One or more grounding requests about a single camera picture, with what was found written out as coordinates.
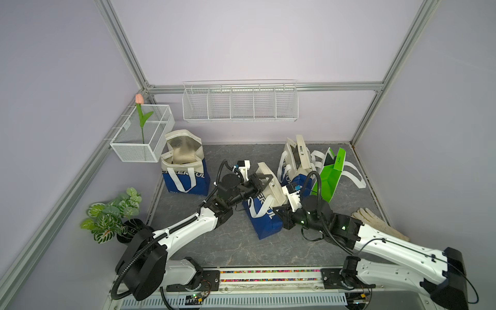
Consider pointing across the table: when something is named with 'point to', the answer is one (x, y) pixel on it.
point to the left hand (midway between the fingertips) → (275, 178)
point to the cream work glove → (368, 218)
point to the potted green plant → (116, 217)
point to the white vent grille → (309, 299)
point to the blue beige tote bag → (183, 164)
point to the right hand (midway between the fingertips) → (273, 209)
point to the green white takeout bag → (330, 174)
